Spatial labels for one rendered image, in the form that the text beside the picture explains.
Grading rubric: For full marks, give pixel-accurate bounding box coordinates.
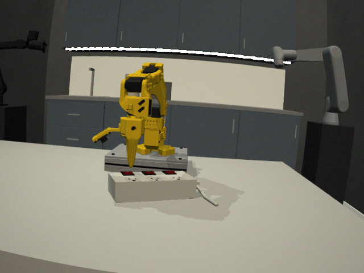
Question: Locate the white power strip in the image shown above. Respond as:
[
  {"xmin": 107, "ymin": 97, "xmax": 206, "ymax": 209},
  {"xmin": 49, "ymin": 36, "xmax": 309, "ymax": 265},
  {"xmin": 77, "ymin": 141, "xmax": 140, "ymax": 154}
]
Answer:
[{"xmin": 108, "ymin": 171, "xmax": 218, "ymax": 206}]

